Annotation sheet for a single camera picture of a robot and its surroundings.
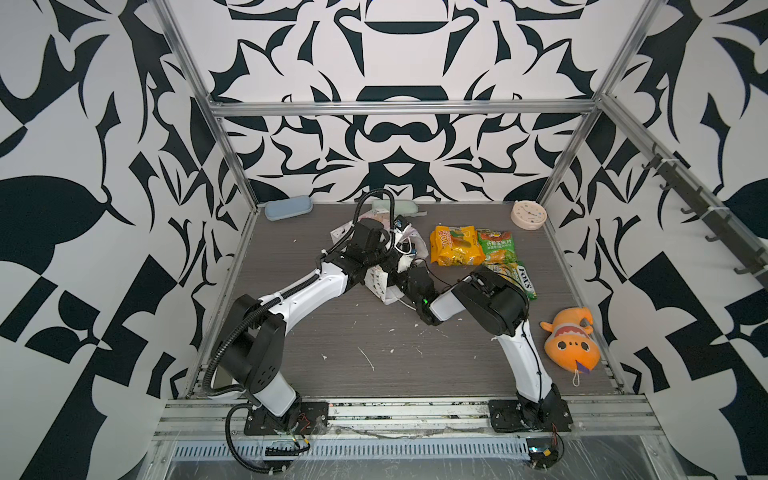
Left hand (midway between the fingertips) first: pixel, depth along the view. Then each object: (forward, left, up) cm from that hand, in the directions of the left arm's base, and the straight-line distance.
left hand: (401, 236), depth 85 cm
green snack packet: (+9, -35, -18) cm, 40 cm away
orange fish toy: (-27, -42, -11) cm, 51 cm away
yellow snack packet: (+8, -19, -16) cm, 26 cm away
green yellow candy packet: (-2, -39, -18) cm, 43 cm away
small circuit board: (-49, -31, -21) cm, 62 cm away
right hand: (+2, +6, -12) cm, 14 cm away
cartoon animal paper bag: (-4, -2, +1) cm, 4 cm away
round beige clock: (+23, -50, -18) cm, 58 cm away
